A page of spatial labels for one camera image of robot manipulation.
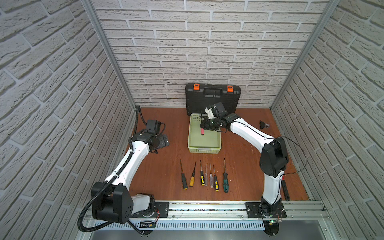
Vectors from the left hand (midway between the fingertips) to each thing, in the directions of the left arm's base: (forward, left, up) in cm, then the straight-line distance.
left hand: (159, 141), depth 83 cm
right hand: (+9, -25, +3) cm, 27 cm away
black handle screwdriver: (-19, -14, -12) cm, 26 cm away
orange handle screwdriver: (-18, -19, -13) cm, 29 cm away
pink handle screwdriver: (+4, -25, +2) cm, 26 cm away
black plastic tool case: (+29, -24, +7) cm, 38 cm away
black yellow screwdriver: (-16, -24, -13) cm, 32 cm away
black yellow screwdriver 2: (-20, -32, -12) cm, 39 cm away
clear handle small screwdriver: (-18, -27, -13) cm, 34 cm away
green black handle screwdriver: (-20, -37, -11) cm, 44 cm away
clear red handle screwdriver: (-17, -30, -14) cm, 37 cm away
